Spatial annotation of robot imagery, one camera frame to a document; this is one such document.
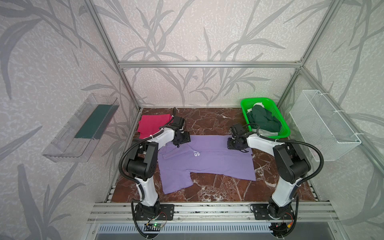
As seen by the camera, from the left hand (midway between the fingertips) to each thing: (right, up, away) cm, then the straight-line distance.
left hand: (188, 135), depth 97 cm
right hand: (+28, -4, +1) cm, 28 cm away
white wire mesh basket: (+63, +3, -34) cm, 71 cm away
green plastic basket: (+44, +22, +16) cm, 52 cm away
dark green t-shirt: (+49, +12, +4) cm, 51 cm away
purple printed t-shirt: (+11, -12, -2) cm, 16 cm away
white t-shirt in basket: (+52, +22, +15) cm, 59 cm away
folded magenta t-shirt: (-30, +7, +12) cm, 33 cm away
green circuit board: (-12, -41, -27) cm, 50 cm away
